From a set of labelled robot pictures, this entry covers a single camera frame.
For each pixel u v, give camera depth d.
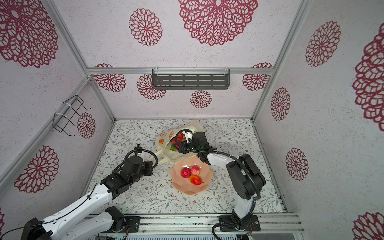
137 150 0.60
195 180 0.85
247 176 0.46
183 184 0.86
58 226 0.41
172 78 0.94
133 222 0.74
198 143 0.73
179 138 0.90
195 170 0.87
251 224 0.73
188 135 0.81
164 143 0.92
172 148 1.00
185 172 0.87
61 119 0.73
